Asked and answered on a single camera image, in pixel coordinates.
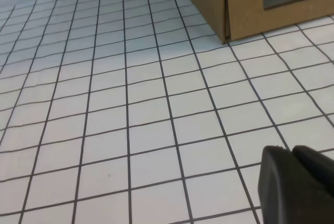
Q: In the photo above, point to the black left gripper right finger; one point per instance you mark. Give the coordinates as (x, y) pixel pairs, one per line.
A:
(312, 176)

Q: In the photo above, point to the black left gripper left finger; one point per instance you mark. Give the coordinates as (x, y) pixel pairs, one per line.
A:
(274, 190)

